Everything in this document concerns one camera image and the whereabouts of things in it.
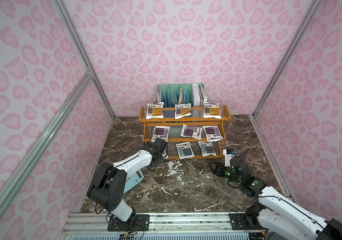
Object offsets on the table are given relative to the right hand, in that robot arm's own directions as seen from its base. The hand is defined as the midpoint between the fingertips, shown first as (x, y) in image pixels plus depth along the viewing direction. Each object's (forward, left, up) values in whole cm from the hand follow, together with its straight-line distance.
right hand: (211, 164), depth 81 cm
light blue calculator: (-7, +43, -9) cm, 45 cm away
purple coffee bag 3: (+18, -3, +4) cm, 18 cm away
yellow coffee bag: (+21, +30, +20) cm, 42 cm away
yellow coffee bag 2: (+22, +16, +19) cm, 33 cm away
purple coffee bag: (+18, +28, +4) cm, 34 cm away
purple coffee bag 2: (+19, +12, +4) cm, 23 cm away
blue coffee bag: (+16, -1, -9) cm, 18 cm away
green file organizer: (+51, +24, +7) cm, 57 cm away
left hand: (+7, +31, -7) cm, 32 cm away
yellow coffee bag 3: (+22, 0, +19) cm, 29 cm away
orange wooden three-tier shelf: (+17, +8, +16) cm, 25 cm away
